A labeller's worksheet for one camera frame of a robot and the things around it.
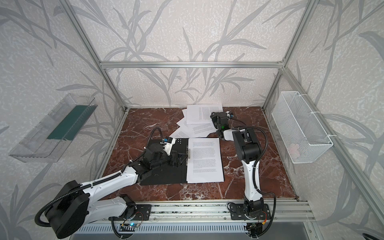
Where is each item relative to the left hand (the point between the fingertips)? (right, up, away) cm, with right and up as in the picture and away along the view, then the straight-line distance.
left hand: (184, 151), depth 81 cm
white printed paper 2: (+9, +22, +35) cm, 42 cm away
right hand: (+17, +25, +25) cm, 39 cm away
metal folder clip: (+1, -4, +12) cm, 13 cm away
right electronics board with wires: (+35, -34, -11) cm, 50 cm away
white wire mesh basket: (+52, +10, -20) cm, 56 cm away
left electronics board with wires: (-23, -32, -9) cm, 41 cm away
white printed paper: (+12, -10, +9) cm, 18 cm away
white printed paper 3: (+9, +23, +36) cm, 44 cm away
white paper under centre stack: (0, +9, +25) cm, 26 cm away
